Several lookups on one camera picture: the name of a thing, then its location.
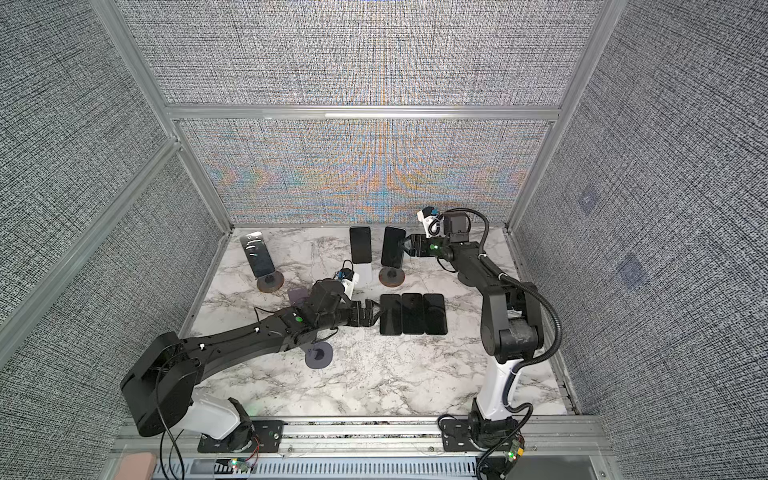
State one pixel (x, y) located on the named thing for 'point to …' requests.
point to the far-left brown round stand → (271, 283)
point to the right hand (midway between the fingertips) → (408, 241)
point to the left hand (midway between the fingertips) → (374, 309)
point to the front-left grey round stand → (319, 355)
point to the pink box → (136, 466)
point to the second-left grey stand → (297, 295)
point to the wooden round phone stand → (391, 276)
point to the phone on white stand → (360, 241)
